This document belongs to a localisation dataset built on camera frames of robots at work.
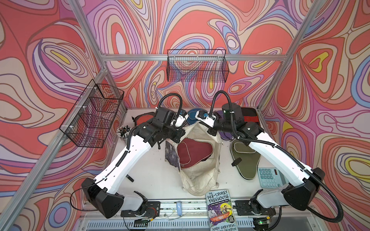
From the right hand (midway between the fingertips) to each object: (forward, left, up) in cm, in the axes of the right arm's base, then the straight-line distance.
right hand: (201, 123), depth 71 cm
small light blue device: (-32, +13, -28) cm, 45 cm away
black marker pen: (-16, +42, -30) cm, 54 cm away
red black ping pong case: (+32, -44, -30) cm, 62 cm away
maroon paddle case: (-2, +5, -25) cm, 26 cm away
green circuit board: (-38, +32, -32) cm, 59 cm away
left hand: (-3, +8, -3) cm, 10 cm away
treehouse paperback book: (-35, -8, -29) cm, 46 cm away
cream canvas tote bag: (-21, +1, -22) cm, 30 cm away
